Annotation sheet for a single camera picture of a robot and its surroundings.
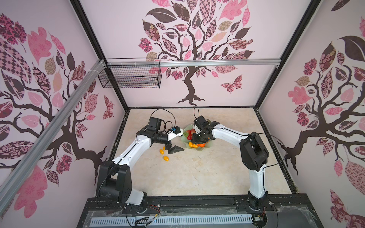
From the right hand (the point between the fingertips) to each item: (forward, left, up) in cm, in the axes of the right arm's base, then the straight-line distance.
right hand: (194, 139), depth 94 cm
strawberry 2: (+3, +3, -2) cm, 4 cm away
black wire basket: (+36, +43, +29) cm, 63 cm away
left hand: (-9, +9, +11) cm, 17 cm away
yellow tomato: (-5, 0, -1) cm, 5 cm away
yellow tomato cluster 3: (-12, +19, -4) cm, 22 cm away
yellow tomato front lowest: (-4, +3, -1) cm, 5 cm away
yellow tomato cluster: (-14, +17, +15) cm, 27 cm away
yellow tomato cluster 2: (-7, +22, -4) cm, 24 cm away
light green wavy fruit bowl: (0, +6, -3) cm, 7 cm away
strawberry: (+4, +1, +4) cm, 6 cm away
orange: (-4, -5, -1) cm, 6 cm away
